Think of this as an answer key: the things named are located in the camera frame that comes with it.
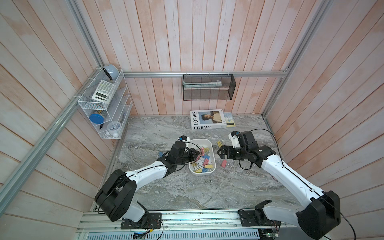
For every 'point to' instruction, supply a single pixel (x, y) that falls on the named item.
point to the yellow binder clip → (219, 142)
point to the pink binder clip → (224, 163)
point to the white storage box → (205, 163)
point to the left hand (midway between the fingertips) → (199, 154)
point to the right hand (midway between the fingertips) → (223, 151)
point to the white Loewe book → (207, 119)
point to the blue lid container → (96, 118)
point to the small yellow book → (229, 119)
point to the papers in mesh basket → (194, 84)
